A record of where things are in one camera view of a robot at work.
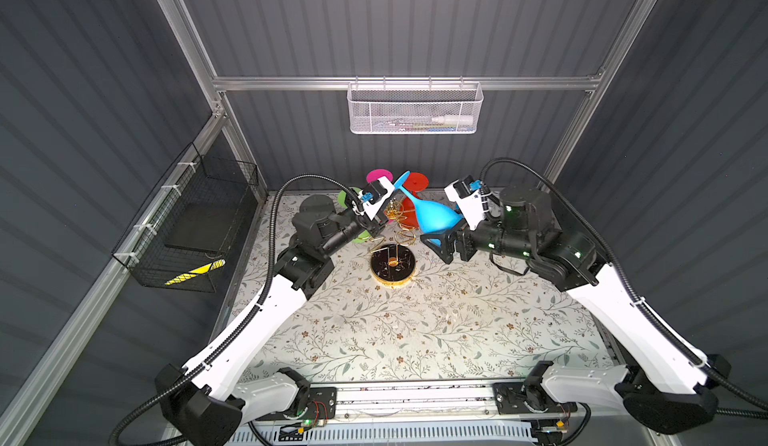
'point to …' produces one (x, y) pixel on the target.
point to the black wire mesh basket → (188, 222)
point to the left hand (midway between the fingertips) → (391, 185)
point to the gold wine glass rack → (393, 258)
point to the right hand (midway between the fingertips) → (437, 229)
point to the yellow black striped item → (201, 270)
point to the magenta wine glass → (379, 173)
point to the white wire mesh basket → (414, 108)
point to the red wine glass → (414, 183)
